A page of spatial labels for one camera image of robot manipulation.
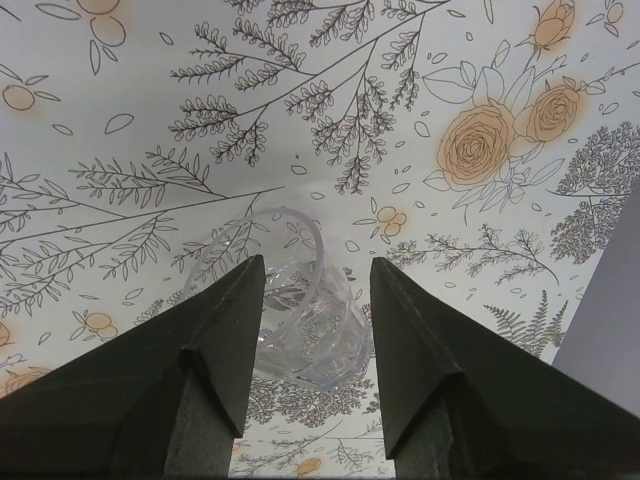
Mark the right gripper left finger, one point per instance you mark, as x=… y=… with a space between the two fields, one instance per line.
x=165 y=400

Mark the small clear glass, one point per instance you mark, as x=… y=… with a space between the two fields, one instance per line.
x=311 y=333

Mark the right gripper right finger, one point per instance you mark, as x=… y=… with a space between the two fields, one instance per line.
x=460 y=402

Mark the floral patterned table mat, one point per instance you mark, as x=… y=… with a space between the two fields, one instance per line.
x=486 y=148

